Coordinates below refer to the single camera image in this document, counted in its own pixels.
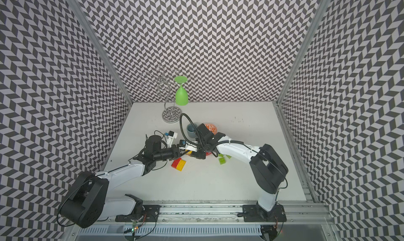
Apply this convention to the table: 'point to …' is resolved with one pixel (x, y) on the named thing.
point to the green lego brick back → (220, 155)
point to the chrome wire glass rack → (170, 114)
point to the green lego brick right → (228, 156)
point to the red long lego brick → (175, 162)
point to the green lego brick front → (222, 160)
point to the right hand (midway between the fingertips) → (193, 152)
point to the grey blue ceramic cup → (190, 131)
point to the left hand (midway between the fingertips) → (189, 152)
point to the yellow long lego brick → (181, 165)
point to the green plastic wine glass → (182, 97)
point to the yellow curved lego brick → (190, 152)
